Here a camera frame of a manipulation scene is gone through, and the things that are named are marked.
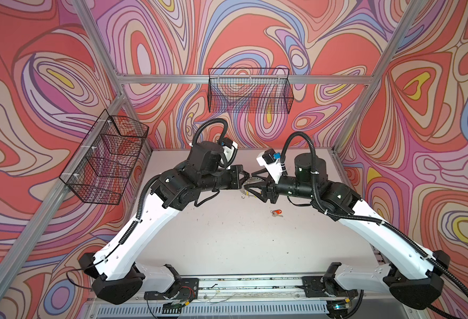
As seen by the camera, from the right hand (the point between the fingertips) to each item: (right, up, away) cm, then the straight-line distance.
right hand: (252, 185), depth 62 cm
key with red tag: (+14, -16, +31) cm, 38 cm away
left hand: (0, +3, -3) cm, 4 cm away
